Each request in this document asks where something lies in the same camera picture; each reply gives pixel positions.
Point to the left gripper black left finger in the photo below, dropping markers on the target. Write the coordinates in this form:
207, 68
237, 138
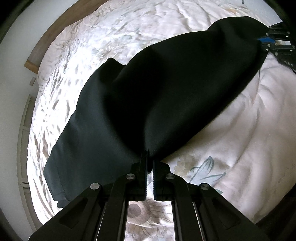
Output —
99, 212

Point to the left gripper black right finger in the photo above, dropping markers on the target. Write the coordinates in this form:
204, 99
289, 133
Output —
199, 211

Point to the black pants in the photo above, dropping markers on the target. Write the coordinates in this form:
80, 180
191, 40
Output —
154, 104

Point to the white floral duvet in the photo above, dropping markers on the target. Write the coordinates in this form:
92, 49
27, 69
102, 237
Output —
247, 153

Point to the wooden headboard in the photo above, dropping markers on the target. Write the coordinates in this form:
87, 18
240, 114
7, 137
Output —
73, 14

